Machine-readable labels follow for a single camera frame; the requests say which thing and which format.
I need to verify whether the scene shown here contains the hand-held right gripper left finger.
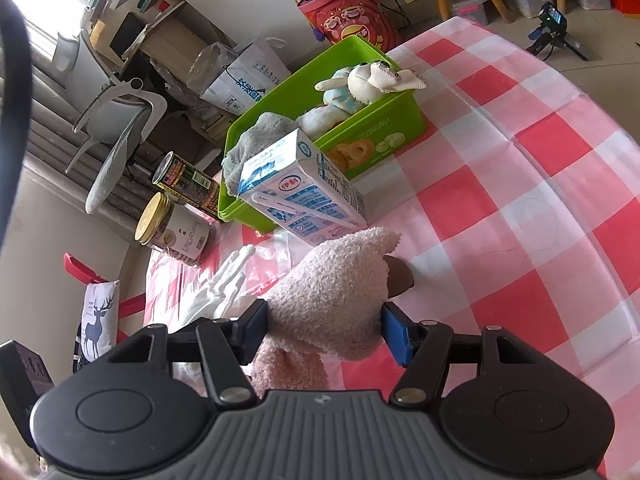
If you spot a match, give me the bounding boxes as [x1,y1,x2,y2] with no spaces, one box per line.
[102,299,271,407]

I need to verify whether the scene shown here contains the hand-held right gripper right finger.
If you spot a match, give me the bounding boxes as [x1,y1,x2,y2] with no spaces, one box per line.
[380,301,538,407]

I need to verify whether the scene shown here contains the white glove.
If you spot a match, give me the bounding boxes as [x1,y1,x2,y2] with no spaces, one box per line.
[172,245,258,333]

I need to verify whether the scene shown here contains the grey green towel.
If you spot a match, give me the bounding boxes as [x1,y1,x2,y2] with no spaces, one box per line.
[221,111,301,196]

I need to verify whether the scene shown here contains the green plastic bin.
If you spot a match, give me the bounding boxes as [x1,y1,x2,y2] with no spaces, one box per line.
[217,35,428,235]

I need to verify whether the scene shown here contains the cream bunny plush blue outfit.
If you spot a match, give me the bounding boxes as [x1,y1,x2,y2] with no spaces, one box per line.
[314,60,428,116]

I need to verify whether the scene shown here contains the white deer print bag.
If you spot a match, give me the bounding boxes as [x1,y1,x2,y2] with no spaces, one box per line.
[75,280,121,363]

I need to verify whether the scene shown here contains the clear jar gold lid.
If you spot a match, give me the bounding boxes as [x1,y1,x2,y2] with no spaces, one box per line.
[134,192,221,267]

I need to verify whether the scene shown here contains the blue white milk carton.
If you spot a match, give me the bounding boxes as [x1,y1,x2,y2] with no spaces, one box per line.
[236,127,370,248]

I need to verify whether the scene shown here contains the black yellow drink can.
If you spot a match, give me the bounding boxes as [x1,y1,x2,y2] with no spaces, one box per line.
[151,151,223,218]

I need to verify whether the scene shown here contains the red white checkered tablecloth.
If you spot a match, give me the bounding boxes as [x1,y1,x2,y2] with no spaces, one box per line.
[142,16,640,480]

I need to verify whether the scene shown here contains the white paper bag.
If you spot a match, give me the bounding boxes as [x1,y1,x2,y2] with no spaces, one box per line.
[200,35,293,116]

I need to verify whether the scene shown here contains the grey white office chair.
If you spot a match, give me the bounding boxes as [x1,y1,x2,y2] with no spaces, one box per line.
[50,32,168,216]

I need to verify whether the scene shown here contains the wooden desk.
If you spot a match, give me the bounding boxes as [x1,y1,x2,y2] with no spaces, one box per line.
[80,0,187,81]

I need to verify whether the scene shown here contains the red snack bucket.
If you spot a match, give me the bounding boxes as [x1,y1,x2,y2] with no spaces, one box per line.
[297,0,403,53]

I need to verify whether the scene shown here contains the clear storage box pink contents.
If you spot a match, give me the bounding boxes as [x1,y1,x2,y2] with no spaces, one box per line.
[447,0,491,23]

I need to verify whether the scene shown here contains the phone on black tripod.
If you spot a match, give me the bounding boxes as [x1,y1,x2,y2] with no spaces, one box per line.
[525,2,593,61]

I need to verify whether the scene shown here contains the red chair frame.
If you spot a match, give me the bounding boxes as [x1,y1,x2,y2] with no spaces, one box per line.
[62,252,151,321]

